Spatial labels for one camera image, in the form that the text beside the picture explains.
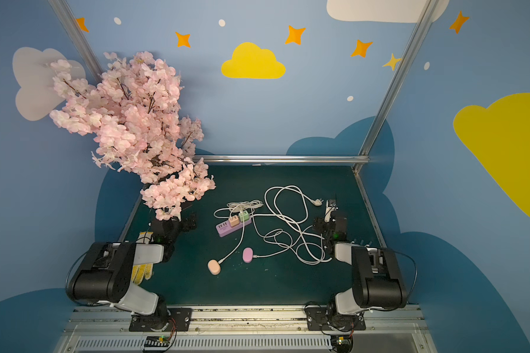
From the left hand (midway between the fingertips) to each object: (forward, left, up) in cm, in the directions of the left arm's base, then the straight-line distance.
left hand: (184, 209), depth 94 cm
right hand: (+1, -64, -2) cm, 64 cm away
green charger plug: (-2, -27, -1) cm, 27 cm away
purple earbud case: (-17, -29, -7) cm, 34 cm away
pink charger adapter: (-4, -22, -2) cm, 22 cm away
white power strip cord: (+13, -35, -7) cm, 38 cm away
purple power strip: (-6, -18, -6) cm, 19 cm away
